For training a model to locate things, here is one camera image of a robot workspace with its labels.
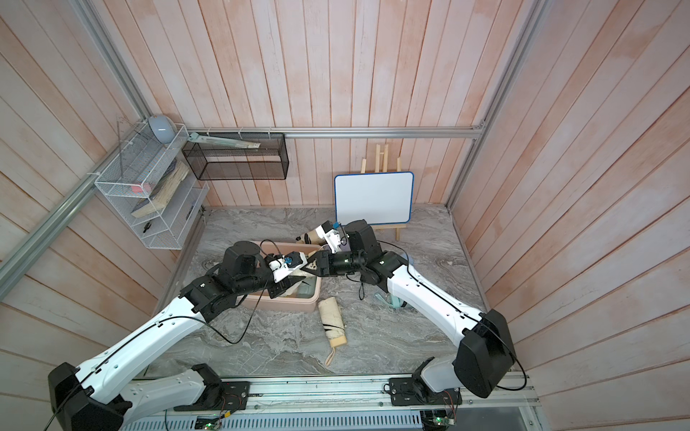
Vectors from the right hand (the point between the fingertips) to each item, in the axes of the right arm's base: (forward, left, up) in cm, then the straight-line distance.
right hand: (304, 267), depth 71 cm
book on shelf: (+24, +44, +8) cm, 51 cm away
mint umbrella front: (+4, +2, -21) cm, 21 cm away
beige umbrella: (+26, +3, -20) cm, 33 cm away
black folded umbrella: (+10, -17, -25) cm, 32 cm away
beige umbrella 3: (-7, -8, -22) cm, 25 cm away
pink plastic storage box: (-12, +8, +4) cm, 15 cm away
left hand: (0, +2, -2) cm, 3 cm away
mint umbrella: (+2, -27, -24) cm, 37 cm away
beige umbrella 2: (-3, +1, +2) cm, 4 cm away
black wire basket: (+48, +38, 0) cm, 61 cm away
